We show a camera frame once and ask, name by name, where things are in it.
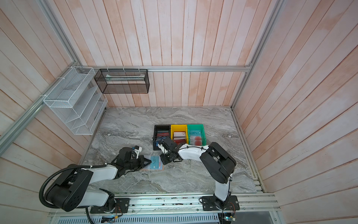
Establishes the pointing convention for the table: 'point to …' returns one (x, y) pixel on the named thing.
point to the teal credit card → (156, 163)
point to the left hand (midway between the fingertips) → (151, 163)
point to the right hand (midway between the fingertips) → (163, 159)
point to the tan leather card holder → (148, 167)
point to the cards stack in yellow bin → (179, 137)
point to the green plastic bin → (196, 127)
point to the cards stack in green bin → (196, 137)
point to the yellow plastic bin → (180, 128)
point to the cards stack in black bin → (164, 134)
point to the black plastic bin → (160, 128)
